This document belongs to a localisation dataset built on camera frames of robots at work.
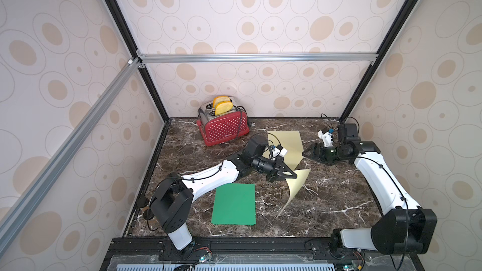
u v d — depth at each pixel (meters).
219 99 1.03
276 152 0.73
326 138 0.75
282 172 0.66
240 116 1.00
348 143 0.59
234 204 0.87
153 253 0.73
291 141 1.11
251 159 0.63
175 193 0.50
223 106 0.98
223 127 0.98
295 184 0.68
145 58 0.90
